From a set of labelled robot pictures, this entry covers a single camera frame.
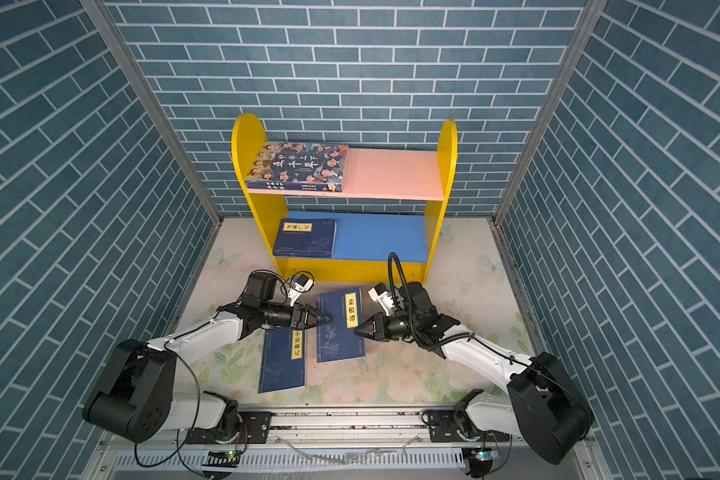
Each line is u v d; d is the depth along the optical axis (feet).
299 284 2.57
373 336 2.36
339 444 2.38
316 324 2.58
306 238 3.07
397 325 2.29
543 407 1.36
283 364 2.75
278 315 2.41
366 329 2.48
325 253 2.97
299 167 2.41
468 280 3.37
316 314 2.57
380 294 2.48
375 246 3.02
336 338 2.52
